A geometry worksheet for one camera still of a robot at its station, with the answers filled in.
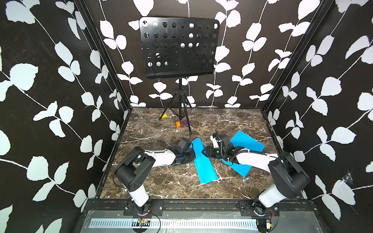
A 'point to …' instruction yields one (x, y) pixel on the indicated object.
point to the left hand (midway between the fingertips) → (198, 155)
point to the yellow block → (164, 115)
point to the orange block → (178, 124)
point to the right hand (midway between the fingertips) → (203, 151)
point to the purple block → (185, 122)
